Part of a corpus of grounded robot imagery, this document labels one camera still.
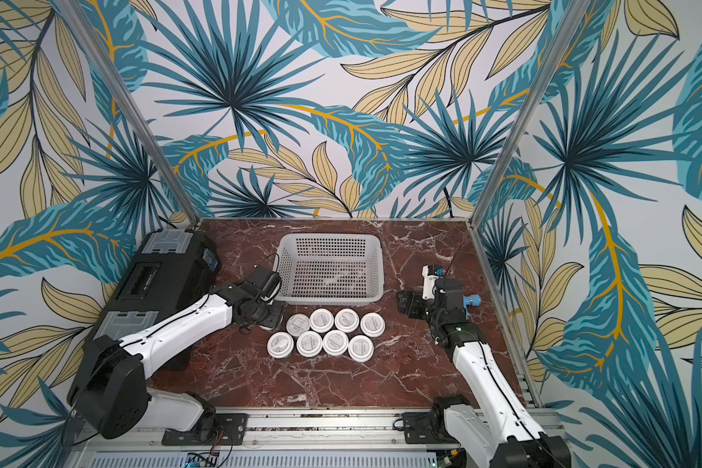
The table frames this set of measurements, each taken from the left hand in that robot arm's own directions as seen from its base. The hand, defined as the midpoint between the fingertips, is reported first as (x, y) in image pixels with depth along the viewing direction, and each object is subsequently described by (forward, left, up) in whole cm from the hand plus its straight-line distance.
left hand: (268, 318), depth 85 cm
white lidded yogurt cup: (-7, -5, 0) cm, 9 cm away
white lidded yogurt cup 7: (-8, -27, -1) cm, 28 cm away
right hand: (+5, -41, +7) cm, 42 cm away
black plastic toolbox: (+11, +30, +7) cm, 33 cm away
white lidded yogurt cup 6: (-1, -30, -1) cm, 30 cm away
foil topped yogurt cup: (-1, -8, -2) cm, 9 cm away
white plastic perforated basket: (+22, -15, -6) cm, 27 cm away
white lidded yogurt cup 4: (-6, -20, -1) cm, 21 cm away
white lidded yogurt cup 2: (-7, -12, -1) cm, 14 cm away
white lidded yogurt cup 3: (0, -15, -1) cm, 15 cm away
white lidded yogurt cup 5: (0, -23, -1) cm, 23 cm away
